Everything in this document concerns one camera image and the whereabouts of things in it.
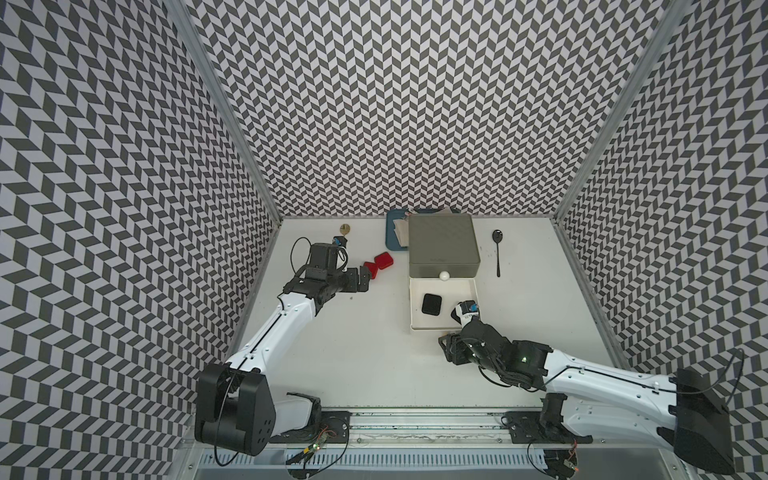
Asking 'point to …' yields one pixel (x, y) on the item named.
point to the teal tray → (392, 241)
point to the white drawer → (452, 292)
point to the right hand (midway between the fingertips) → (449, 344)
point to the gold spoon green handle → (345, 229)
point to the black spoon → (497, 237)
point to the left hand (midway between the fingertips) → (354, 276)
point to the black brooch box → (431, 304)
